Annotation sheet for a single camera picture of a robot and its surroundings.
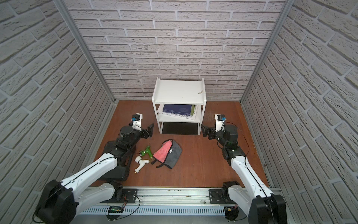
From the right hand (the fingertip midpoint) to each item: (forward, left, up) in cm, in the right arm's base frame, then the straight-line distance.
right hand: (209, 124), depth 81 cm
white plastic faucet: (-14, +43, -17) cm, 48 cm away
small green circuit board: (-37, +55, -21) cm, 70 cm away
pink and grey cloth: (-10, +25, -16) cm, 32 cm away
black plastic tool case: (-20, +43, +9) cm, 48 cm away
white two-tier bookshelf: (+13, +22, +15) cm, 30 cm away
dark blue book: (+11, +13, +1) cm, 17 cm away
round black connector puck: (-42, -6, -20) cm, 47 cm away
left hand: (+5, +39, +2) cm, 40 cm away
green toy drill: (-7, +40, -17) cm, 44 cm away
